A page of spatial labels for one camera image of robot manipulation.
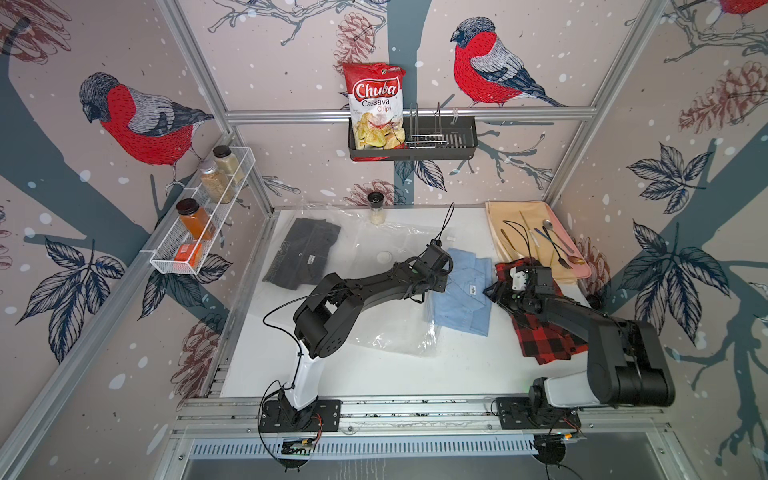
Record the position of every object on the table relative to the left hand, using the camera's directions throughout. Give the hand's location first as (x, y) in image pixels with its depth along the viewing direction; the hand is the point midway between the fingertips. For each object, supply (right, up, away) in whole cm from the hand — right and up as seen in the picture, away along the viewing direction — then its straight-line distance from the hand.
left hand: (446, 272), depth 92 cm
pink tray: (+49, +5, +15) cm, 51 cm away
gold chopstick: (+36, +12, +18) cm, 42 cm away
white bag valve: (-20, +4, +12) cm, 24 cm away
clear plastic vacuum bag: (-14, -16, -4) cm, 21 cm away
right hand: (+14, -7, +2) cm, 16 cm away
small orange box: (-63, +8, -26) cm, 69 cm away
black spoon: (+44, +2, +12) cm, 45 cm away
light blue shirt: (+6, -10, +1) cm, 12 cm away
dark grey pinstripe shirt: (-49, +4, +11) cm, 51 cm away
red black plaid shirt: (+25, -18, -10) cm, 32 cm away
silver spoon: (+44, +16, +22) cm, 52 cm away
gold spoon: (+27, +10, +18) cm, 34 cm away
